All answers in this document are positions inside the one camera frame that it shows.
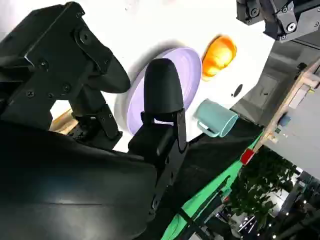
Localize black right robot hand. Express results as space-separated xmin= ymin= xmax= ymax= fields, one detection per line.
xmin=0 ymin=1 xmax=189 ymax=240

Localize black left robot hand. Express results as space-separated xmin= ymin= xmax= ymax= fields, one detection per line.
xmin=236 ymin=0 xmax=320 ymax=42

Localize beige towel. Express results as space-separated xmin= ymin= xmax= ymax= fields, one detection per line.
xmin=49 ymin=109 xmax=79 ymax=134

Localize orange and white bread roll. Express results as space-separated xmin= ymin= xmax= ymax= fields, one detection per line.
xmin=201 ymin=35 xmax=238 ymax=82

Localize lilac plate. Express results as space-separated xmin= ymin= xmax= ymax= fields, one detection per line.
xmin=114 ymin=41 xmax=203 ymax=138

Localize pale green mug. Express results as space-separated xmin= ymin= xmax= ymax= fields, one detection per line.
xmin=192 ymin=99 xmax=239 ymax=139

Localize small red box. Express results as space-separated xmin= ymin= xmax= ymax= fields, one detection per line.
xmin=241 ymin=148 xmax=255 ymax=166

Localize green cloth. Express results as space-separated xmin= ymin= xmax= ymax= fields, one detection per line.
xmin=162 ymin=132 xmax=264 ymax=240

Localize green leafy plants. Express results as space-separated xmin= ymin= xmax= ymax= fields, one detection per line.
xmin=229 ymin=147 xmax=301 ymax=227

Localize wooden frame beam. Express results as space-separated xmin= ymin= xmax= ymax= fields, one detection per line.
xmin=252 ymin=58 xmax=320 ymax=154

